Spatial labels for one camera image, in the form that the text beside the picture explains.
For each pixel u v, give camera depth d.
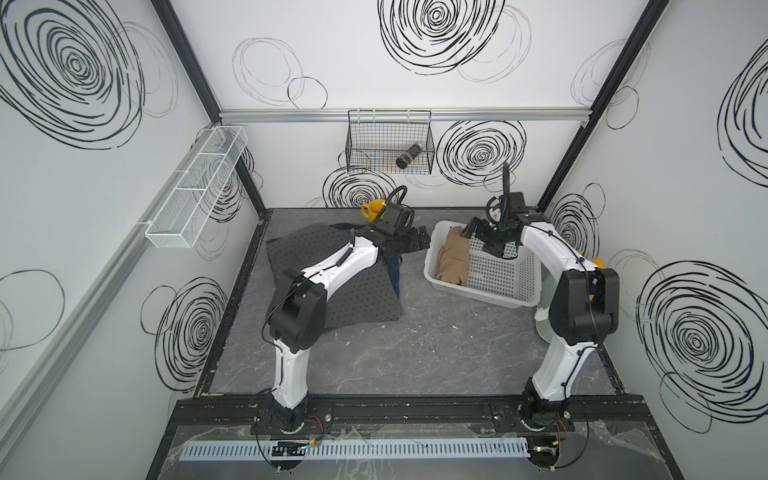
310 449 0.70
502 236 0.80
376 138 0.96
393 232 0.70
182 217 0.72
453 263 0.94
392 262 1.01
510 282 0.99
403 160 0.89
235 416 0.76
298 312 0.50
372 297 0.94
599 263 0.53
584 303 0.50
